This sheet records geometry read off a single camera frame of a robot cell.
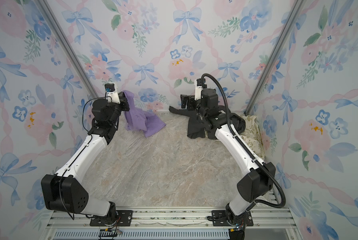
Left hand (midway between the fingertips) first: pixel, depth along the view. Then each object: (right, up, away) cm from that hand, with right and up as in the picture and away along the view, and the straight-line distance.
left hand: (123, 89), depth 73 cm
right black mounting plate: (+49, -62, +2) cm, 79 cm away
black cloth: (+42, -17, +37) cm, 58 cm away
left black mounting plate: (0, -64, +1) cm, 64 cm away
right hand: (+33, -2, +1) cm, 33 cm away
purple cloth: (+3, -14, +13) cm, 19 cm away
